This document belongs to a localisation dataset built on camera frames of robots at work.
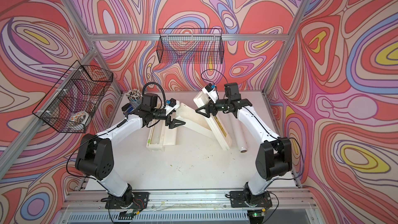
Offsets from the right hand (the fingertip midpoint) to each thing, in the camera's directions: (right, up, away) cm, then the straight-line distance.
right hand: (201, 109), depth 79 cm
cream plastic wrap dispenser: (-24, -15, +9) cm, 30 cm away
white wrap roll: (+23, -15, +13) cm, 31 cm away
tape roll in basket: (-58, -3, -6) cm, 59 cm away
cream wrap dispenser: (-2, -2, -4) cm, 5 cm away
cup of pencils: (-41, +8, +14) cm, 44 cm away
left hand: (-9, -4, +2) cm, 10 cm away
